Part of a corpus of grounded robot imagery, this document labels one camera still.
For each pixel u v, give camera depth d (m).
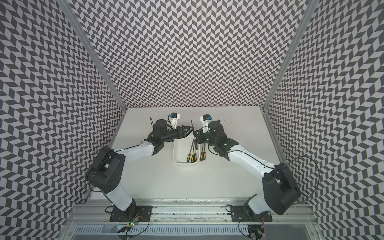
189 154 0.94
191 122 0.82
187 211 0.75
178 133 0.77
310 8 0.68
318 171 0.69
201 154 0.92
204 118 0.74
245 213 0.65
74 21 0.76
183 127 0.78
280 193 0.42
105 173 0.46
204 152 0.94
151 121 0.71
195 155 0.93
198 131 0.73
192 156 0.92
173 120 0.80
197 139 0.71
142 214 0.73
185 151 0.94
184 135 0.77
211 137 0.67
